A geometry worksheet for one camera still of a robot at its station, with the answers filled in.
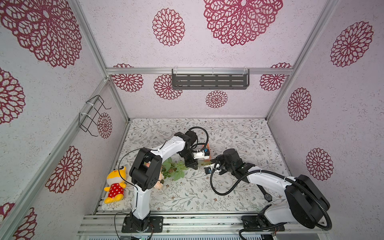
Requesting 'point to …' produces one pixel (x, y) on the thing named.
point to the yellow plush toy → (115, 191)
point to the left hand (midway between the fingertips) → (194, 167)
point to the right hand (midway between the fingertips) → (212, 155)
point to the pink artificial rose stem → (172, 168)
